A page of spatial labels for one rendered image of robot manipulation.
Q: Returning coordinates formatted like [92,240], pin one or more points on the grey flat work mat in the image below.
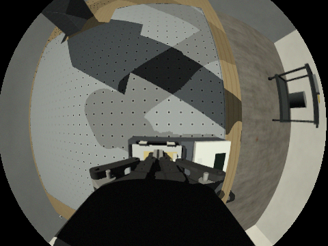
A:
[153,70]

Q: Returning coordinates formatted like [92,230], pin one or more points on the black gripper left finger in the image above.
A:
[106,173]

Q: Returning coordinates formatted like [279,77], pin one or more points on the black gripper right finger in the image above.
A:
[208,176]

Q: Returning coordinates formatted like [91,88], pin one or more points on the black dock with white console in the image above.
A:
[209,151]

